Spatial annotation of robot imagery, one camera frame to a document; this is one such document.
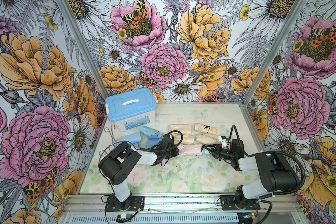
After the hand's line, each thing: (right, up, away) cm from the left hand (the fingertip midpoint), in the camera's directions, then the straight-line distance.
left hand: (178, 153), depth 93 cm
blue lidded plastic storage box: (-30, +29, +2) cm, 42 cm away
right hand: (+17, +3, -4) cm, 17 cm away
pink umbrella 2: (-9, -3, -9) cm, 13 cm away
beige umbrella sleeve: (+6, +9, +1) cm, 11 cm away
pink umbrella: (+10, +3, -3) cm, 11 cm away
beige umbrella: (+19, +8, +4) cm, 21 cm away
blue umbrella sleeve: (-31, +8, +4) cm, 32 cm away
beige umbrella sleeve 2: (+6, +15, +11) cm, 19 cm away
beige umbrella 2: (+17, +16, +9) cm, 25 cm away
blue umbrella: (-22, +14, +7) cm, 28 cm away
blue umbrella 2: (-18, +8, +3) cm, 20 cm away
